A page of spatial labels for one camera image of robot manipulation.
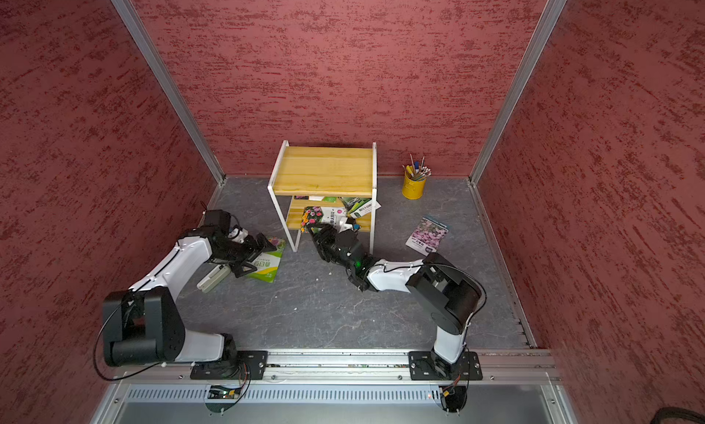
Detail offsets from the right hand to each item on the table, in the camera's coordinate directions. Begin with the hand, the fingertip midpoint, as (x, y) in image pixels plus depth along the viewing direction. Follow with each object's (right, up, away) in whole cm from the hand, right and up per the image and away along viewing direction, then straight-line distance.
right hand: (306, 236), depth 83 cm
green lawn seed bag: (+16, +9, +7) cm, 20 cm away
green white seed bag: (-16, -11, +11) cm, 22 cm away
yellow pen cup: (+38, +19, +24) cm, 49 cm away
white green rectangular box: (-31, -15, +5) cm, 35 cm away
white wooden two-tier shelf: (+4, +19, -7) cm, 21 cm away
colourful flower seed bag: (+3, +6, +5) cm, 8 cm away
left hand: (-13, -8, +2) cm, 16 cm away
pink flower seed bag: (+42, -3, +18) cm, 46 cm away
